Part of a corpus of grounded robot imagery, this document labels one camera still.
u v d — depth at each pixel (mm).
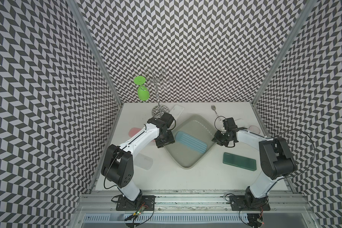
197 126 1005
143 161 872
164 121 667
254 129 945
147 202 721
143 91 965
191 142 947
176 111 1096
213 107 1156
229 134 709
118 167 441
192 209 721
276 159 479
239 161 890
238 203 724
